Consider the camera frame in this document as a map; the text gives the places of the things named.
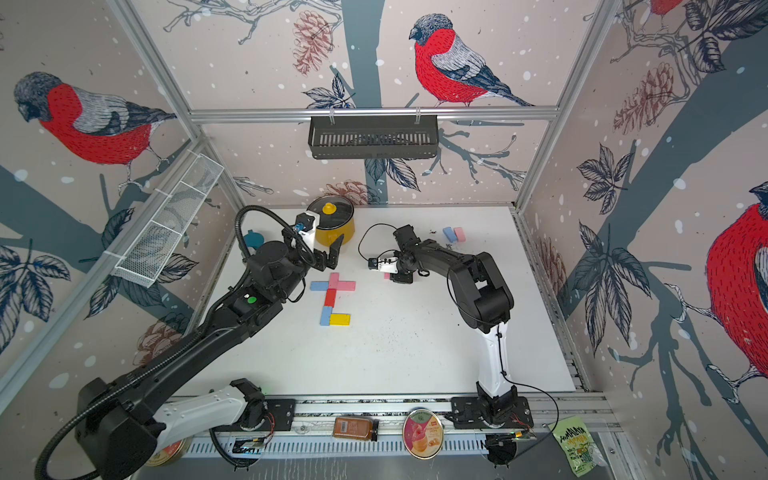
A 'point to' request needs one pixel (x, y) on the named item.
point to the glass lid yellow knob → (334, 212)
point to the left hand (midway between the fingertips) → (328, 223)
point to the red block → (330, 297)
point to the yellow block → (339, 319)
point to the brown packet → (359, 428)
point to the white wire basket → (150, 247)
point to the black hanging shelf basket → (373, 139)
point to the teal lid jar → (253, 239)
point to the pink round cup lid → (422, 433)
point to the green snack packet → (581, 453)
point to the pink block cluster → (387, 275)
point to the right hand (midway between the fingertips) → (398, 265)
